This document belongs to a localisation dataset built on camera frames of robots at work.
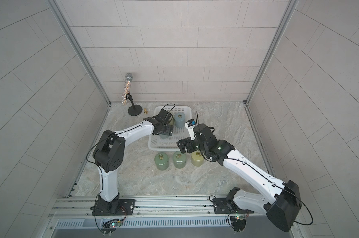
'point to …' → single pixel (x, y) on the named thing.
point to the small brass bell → (145, 111)
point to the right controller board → (238, 221)
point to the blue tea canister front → (163, 136)
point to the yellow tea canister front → (197, 158)
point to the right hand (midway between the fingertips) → (183, 141)
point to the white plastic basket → (156, 143)
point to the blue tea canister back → (180, 118)
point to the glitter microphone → (128, 78)
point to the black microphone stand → (135, 110)
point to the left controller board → (109, 226)
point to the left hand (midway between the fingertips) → (168, 128)
